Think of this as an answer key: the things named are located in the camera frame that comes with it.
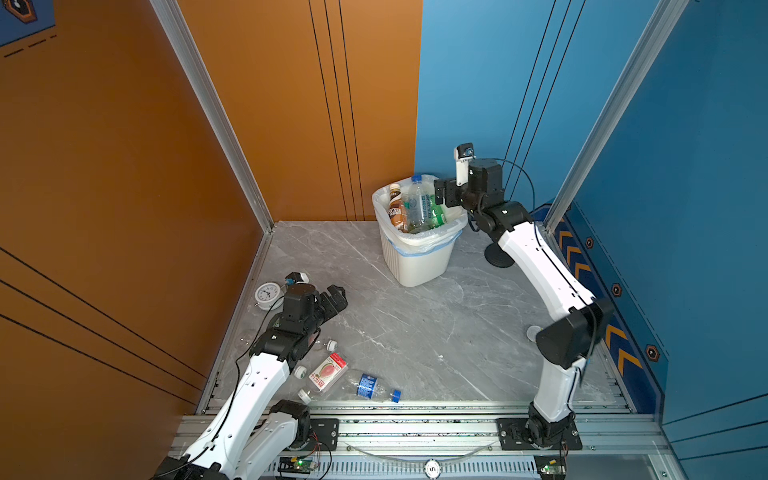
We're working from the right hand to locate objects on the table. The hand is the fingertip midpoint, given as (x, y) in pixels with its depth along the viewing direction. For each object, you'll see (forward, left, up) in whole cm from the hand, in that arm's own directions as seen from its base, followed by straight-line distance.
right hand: (450, 178), depth 79 cm
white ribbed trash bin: (-3, +6, -36) cm, 37 cm away
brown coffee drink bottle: (0, +15, -10) cm, 18 cm away
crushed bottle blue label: (-43, +22, -33) cm, 59 cm away
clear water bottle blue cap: (+3, +8, -12) cm, 15 cm away
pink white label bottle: (-40, +34, -34) cm, 63 cm away
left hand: (-22, +32, -21) cm, 44 cm away
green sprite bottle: (+5, +2, -17) cm, 18 cm away
